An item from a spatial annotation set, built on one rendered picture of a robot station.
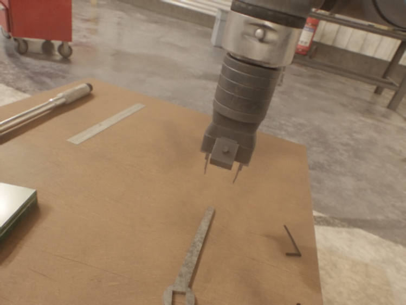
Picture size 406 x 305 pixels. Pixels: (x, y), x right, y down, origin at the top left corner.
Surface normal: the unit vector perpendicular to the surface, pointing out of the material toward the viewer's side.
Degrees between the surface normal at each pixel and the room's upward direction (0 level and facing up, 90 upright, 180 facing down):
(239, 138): 87
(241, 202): 0
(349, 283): 0
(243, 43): 91
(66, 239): 0
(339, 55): 90
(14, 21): 90
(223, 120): 98
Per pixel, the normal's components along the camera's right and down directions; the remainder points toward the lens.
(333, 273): 0.22, -0.84
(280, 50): 0.34, 0.55
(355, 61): -0.36, 0.40
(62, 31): 0.61, 0.51
